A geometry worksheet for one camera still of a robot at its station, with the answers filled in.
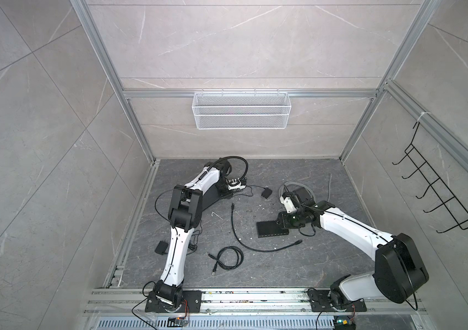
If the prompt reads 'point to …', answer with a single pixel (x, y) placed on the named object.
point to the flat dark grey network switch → (210, 196)
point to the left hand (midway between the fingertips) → (226, 190)
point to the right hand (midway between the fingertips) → (279, 220)
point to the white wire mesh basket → (238, 111)
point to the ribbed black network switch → (270, 228)
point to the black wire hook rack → (463, 220)
